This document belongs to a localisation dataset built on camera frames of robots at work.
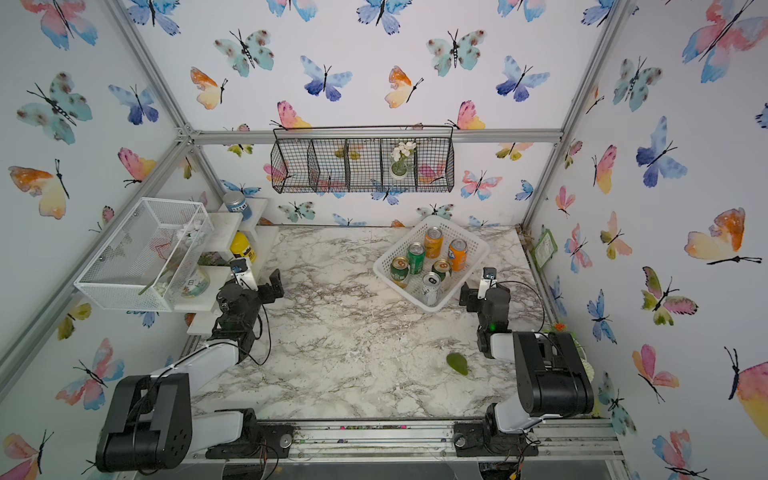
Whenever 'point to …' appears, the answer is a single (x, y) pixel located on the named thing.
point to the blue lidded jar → (235, 201)
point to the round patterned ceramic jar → (197, 283)
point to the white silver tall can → (431, 288)
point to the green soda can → (416, 258)
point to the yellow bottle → (240, 247)
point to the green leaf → (458, 363)
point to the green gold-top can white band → (441, 274)
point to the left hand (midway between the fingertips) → (265, 269)
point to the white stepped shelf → (262, 240)
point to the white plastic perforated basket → (431, 260)
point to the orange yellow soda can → (434, 242)
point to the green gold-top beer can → (399, 269)
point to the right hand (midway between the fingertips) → (483, 280)
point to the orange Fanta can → (457, 258)
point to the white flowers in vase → (399, 167)
